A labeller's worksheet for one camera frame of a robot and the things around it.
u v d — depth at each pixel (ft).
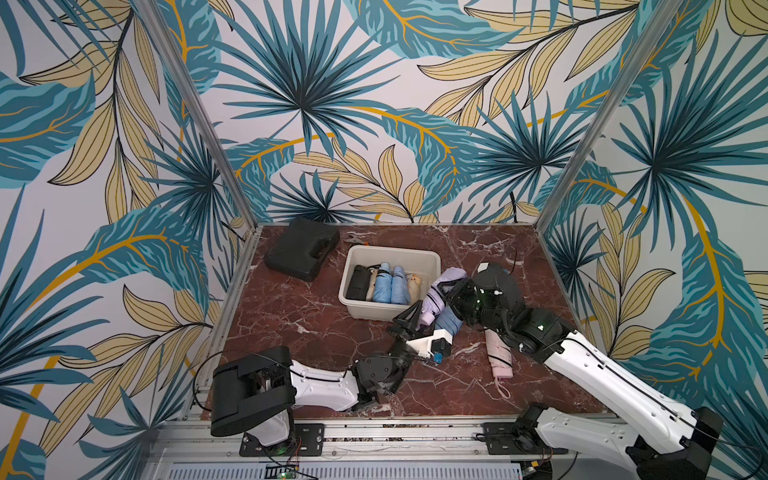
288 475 2.35
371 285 3.11
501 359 2.73
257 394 1.44
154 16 2.22
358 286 2.96
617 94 2.69
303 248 3.38
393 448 2.40
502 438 2.40
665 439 1.27
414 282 3.23
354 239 3.71
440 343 1.88
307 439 2.41
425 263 3.13
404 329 2.04
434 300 2.23
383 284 3.05
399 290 3.02
